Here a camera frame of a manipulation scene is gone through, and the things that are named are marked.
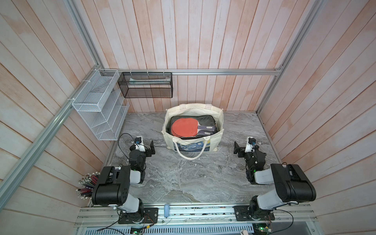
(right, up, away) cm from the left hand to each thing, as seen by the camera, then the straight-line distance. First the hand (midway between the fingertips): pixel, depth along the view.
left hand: (146, 142), depth 92 cm
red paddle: (+28, +10, -6) cm, 31 cm away
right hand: (+62, +1, -1) cm, 62 cm away
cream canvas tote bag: (+30, -3, -5) cm, 31 cm away
